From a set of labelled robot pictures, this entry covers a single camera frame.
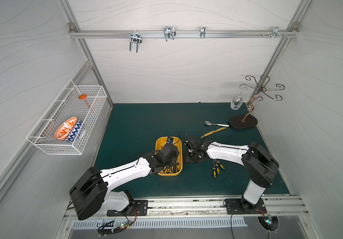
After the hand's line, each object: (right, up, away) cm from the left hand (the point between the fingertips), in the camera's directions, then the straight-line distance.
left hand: (173, 157), depth 83 cm
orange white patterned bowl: (-48, +17, -19) cm, 54 cm away
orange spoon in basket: (-49, +34, -4) cm, 60 cm away
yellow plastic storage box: (-9, +7, +9) cm, 15 cm away
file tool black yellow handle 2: (+24, -9, +3) cm, 26 cm away
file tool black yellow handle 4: (+28, -6, +5) cm, 29 cm away
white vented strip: (-24, -27, -15) cm, 39 cm away
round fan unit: (+47, -29, -11) cm, 57 cm away
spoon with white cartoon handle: (+25, +18, +24) cm, 39 cm away
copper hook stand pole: (+51, +39, +3) cm, 64 cm away
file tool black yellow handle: (-3, -8, +2) cm, 9 cm away
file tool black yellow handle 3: (+26, -8, +3) cm, 27 cm away
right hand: (+7, -3, +7) cm, 10 cm away
